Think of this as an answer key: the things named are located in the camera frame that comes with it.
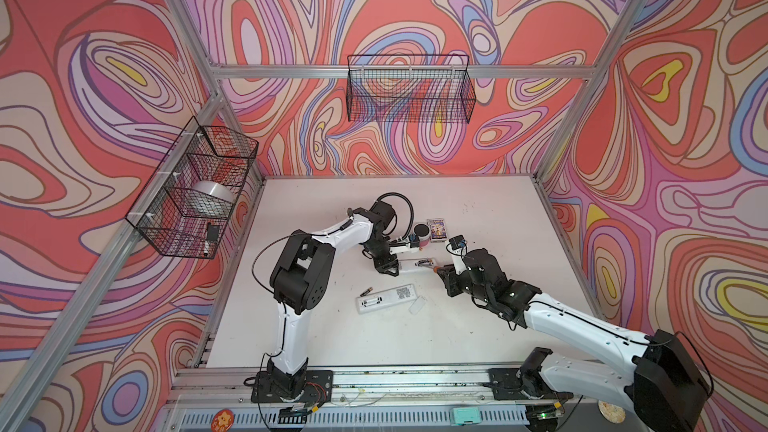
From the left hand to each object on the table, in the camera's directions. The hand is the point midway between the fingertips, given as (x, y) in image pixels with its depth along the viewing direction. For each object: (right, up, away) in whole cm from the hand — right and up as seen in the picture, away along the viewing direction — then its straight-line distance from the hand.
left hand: (396, 262), depth 94 cm
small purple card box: (+15, +10, +8) cm, 19 cm away
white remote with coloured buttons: (+11, 0, 0) cm, 11 cm away
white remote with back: (-3, -9, -7) cm, 12 cm away
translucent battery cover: (+6, -11, -7) cm, 15 cm away
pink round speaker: (+9, +9, +2) cm, 13 cm away
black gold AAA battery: (-9, -7, -5) cm, 12 cm away
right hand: (+13, -2, -10) cm, 17 cm away
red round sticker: (-41, -32, -25) cm, 58 cm away
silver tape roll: (-46, +20, -24) cm, 55 cm away
